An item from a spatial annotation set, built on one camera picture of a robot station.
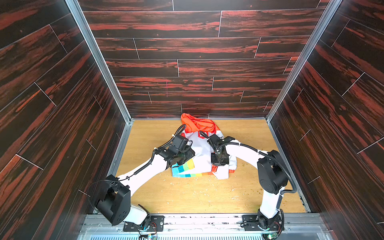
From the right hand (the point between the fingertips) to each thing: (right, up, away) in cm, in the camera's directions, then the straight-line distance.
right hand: (218, 162), depth 92 cm
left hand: (-15, +7, -9) cm, 18 cm away
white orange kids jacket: (-12, +20, +17) cm, 29 cm away
